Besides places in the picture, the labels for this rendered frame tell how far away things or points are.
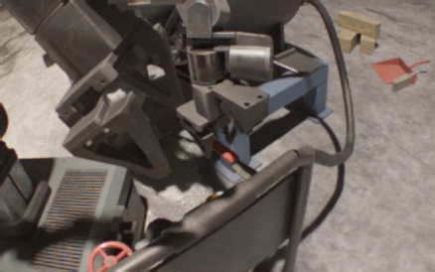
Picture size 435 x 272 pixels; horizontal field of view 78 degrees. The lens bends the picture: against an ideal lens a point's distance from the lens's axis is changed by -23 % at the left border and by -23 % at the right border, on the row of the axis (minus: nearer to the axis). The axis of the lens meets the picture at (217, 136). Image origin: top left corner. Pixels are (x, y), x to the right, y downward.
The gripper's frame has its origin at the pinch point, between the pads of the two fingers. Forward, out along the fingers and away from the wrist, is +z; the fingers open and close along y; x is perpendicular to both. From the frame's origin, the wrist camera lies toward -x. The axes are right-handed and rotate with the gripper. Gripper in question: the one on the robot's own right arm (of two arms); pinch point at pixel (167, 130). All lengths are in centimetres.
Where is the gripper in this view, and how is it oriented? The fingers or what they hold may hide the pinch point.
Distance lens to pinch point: 29.7
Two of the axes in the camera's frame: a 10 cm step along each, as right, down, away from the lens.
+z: 5.8, 6.4, 5.0
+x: -8.1, 4.3, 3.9
